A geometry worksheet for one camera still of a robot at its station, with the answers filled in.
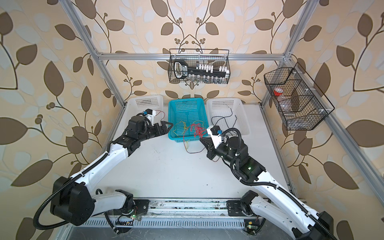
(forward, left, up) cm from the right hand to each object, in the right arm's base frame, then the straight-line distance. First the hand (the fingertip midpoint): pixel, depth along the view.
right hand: (202, 140), depth 68 cm
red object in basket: (+26, -43, +6) cm, 50 cm away
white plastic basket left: (+48, +47, -22) cm, 71 cm away
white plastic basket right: (+40, -22, -27) cm, 54 cm away
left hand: (+13, +17, -4) cm, 22 cm away
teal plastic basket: (+36, +9, -27) cm, 46 cm away
